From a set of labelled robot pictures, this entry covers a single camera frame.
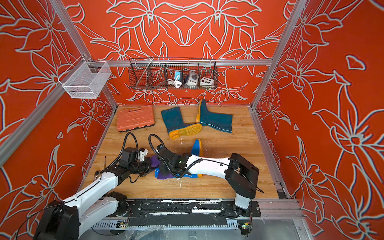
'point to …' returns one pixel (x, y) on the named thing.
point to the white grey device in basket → (193, 79)
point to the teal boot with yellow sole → (175, 126)
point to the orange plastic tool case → (131, 117)
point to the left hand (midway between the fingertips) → (158, 167)
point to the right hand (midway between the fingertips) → (181, 147)
